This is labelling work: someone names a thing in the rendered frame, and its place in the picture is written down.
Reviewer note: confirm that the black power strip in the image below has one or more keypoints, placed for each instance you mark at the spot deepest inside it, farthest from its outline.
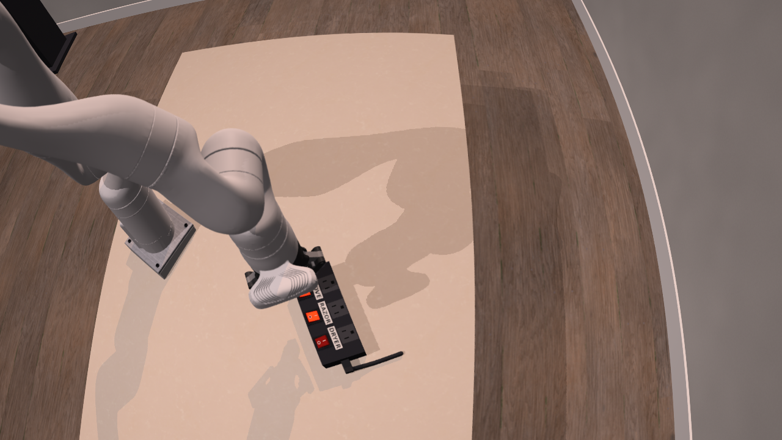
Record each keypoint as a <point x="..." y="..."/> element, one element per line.
<point x="330" y="325"/>

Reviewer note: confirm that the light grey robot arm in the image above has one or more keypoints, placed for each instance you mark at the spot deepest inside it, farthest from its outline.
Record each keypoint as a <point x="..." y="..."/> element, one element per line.
<point x="136" y="147"/>

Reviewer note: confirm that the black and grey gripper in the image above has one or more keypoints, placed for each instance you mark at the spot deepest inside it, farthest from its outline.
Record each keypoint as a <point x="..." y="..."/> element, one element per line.
<point x="314" y="260"/>

